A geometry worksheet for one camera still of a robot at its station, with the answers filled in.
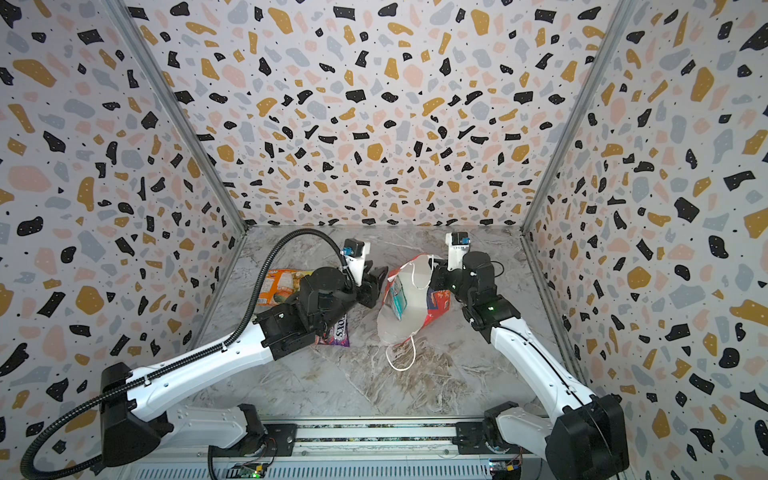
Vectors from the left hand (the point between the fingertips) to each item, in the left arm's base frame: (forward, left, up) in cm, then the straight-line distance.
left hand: (380, 262), depth 67 cm
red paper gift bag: (+9, -7, -35) cm, 37 cm away
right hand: (+7, -11, -7) cm, 15 cm away
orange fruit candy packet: (+16, +36, -32) cm, 50 cm away
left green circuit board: (-35, +32, -34) cm, 58 cm away
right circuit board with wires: (-36, -29, -35) cm, 58 cm away
